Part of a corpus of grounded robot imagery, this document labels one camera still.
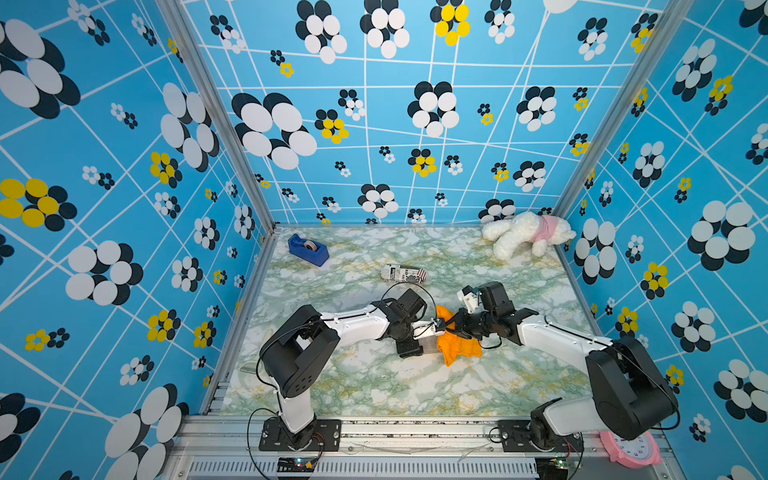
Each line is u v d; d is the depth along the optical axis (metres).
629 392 0.43
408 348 0.79
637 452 0.69
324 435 0.74
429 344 0.85
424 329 0.77
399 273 1.02
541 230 1.06
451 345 0.81
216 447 0.74
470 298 0.83
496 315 0.70
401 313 0.71
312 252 1.05
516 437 0.74
